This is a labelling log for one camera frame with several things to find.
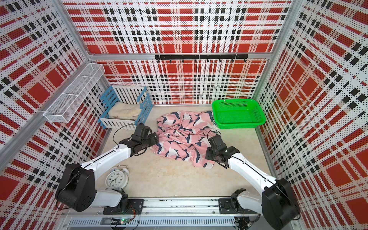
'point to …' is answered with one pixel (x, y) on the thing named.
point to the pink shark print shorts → (185, 135)
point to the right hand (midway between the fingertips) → (210, 153)
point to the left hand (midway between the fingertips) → (156, 138)
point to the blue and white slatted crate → (137, 95)
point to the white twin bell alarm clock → (117, 178)
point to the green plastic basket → (237, 113)
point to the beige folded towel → (124, 110)
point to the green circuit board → (118, 221)
